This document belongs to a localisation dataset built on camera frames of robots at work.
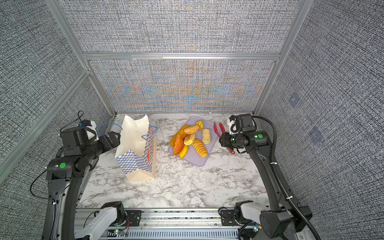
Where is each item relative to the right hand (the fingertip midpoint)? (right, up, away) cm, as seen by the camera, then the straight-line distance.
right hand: (224, 138), depth 75 cm
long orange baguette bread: (-24, +2, +27) cm, 36 cm away
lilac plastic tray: (-30, -9, +23) cm, 39 cm away
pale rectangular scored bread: (-7, 0, +26) cm, 27 cm away
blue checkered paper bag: (-42, -6, -7) cm, 43 cm away
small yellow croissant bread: (-11, +8, +29) cm, 32 cm away
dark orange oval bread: (-25, -5, +15) cm, 29 cm away
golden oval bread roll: (-17, +4, +24) cm, 29 cm away
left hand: (-53, +1, -7) cm, 53 cm away
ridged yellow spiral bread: (-11, -7, +20) cm, 24 cm away
